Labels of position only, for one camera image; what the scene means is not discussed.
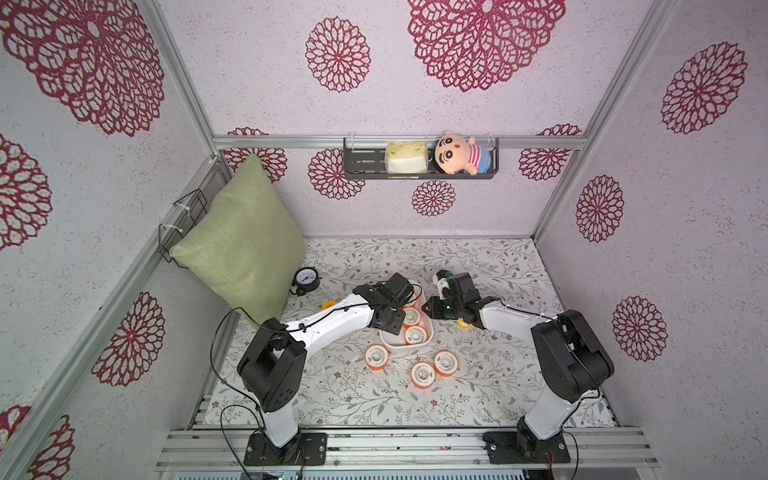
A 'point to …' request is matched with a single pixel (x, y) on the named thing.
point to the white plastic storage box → (399, 341)
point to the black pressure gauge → (306, 279)
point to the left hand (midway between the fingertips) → (388, 322)
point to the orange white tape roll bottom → (423, 375)
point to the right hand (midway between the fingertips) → (421, 304)
